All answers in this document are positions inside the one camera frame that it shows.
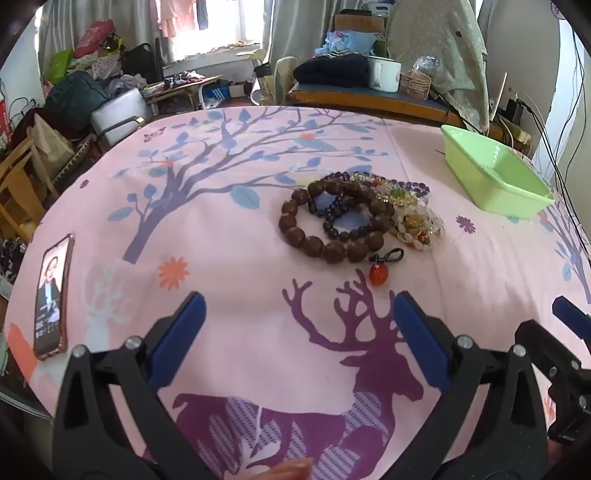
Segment green plastic tray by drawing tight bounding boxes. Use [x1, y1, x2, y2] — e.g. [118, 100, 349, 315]
[440, 124, 556, 217]

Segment woven basket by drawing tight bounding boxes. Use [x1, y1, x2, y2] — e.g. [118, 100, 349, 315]
[399, 71, 432, 100]

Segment light blue cloth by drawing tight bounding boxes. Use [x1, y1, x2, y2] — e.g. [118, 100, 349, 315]
[315, 30, 386, 58]

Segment wooden desk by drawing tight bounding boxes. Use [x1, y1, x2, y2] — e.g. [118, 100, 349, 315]
[286, 80, 532, 148]

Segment white storage box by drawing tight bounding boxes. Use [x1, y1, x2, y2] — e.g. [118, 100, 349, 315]
[91, 88, 153, 146]

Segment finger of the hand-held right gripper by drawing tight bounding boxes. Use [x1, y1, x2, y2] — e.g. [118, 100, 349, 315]
[514, 319, 591, 445]
[552, 295, 591, 343]

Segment brown paper bag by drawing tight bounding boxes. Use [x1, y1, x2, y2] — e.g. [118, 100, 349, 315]
[30, 113, 77, 181]

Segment multicolour crystal bead bracelet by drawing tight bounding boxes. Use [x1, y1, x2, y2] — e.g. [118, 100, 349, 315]
[348, 172, 428, 208]

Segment red apple charm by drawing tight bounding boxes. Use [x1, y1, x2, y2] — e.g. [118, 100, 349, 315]
[368, 248, 405, 286]

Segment wooden chair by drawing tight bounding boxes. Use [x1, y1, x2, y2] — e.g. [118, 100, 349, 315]
[0, 136, 58, 241]

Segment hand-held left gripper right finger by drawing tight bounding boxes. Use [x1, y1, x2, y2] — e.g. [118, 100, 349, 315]
[392, 291, 550, 480]

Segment dark navy clothing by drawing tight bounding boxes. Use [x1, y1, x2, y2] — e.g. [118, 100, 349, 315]
[294, 53, 370, 88]

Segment grey curtain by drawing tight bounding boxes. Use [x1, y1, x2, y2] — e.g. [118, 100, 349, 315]
[268, 0, 342, 70]

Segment green bag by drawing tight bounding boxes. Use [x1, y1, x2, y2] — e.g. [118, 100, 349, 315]
[46, 48, 75, 84]

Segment blue shoe box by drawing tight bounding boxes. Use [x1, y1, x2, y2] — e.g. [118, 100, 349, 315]
[202, 83, 232, 102]

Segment white enamel mug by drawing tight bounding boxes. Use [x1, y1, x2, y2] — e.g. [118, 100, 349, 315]
[368, 56, 402, 93]

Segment clear plastic bag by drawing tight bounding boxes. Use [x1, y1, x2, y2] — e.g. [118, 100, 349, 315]
[412, 55, 444, 77]

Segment brown wooden bead bracelet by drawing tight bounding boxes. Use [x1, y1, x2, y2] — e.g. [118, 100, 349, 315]
[278, 179, 395, 265]

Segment cardboard box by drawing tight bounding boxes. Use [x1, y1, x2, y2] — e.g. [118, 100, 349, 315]
[333, 14, 387, 34]

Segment dark purple bead bracelet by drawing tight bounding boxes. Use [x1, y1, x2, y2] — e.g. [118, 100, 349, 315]
[307, 185, 377, 241]

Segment black cables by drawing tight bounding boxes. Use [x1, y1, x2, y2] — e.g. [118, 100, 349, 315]
[517, 9, 591, 259]

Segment pink printed bed sheet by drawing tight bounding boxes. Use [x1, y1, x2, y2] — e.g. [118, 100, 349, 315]
[2, 105, 591, 480]

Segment hanging clothes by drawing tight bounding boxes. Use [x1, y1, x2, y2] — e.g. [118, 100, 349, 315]
[148, 0, 211, 38]

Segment person's left hand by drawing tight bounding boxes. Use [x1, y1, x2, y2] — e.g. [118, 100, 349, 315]
[265, 458, 315, 480]

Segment smartphone in pink case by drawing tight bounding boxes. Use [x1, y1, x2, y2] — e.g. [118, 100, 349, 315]
[33, 233, 75, 361]

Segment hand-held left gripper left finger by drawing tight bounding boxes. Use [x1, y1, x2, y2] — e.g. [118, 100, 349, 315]
[52, 291, 218, 480]

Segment amethyst bead bracelet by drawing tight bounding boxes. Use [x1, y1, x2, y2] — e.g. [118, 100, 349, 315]
[321, 171, 430, 197]

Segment grey dotted cloth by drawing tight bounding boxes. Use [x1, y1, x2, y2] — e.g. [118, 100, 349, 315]
[385, 0, 489, 132]

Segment white and yellow bead bracelet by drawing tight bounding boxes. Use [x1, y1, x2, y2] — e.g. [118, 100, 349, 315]
[390, 205, 446, 252]

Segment low wooden table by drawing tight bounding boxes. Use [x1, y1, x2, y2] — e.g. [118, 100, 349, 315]
[141, 75, 225, 112]

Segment dark teal bag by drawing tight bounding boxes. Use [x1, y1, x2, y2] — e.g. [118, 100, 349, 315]
[44, 71, 109, 132]

